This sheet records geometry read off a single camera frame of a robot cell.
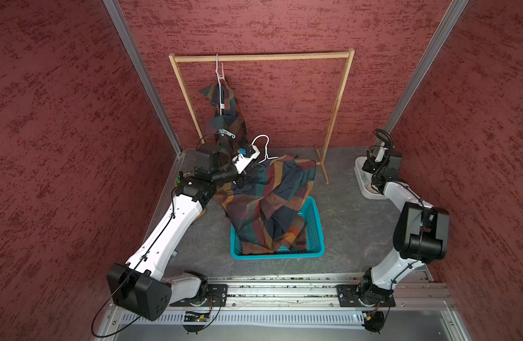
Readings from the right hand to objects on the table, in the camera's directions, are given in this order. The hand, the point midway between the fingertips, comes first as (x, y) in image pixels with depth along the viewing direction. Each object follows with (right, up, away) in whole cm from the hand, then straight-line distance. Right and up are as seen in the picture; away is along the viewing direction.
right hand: (369, 159), depth 94 cm
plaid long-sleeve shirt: (-47, -19, -18) cm, 54 cm away
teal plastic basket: (-27, -35, -13) cm, 46 cm away
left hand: (-50, -4, -23) cm, 55 cm away
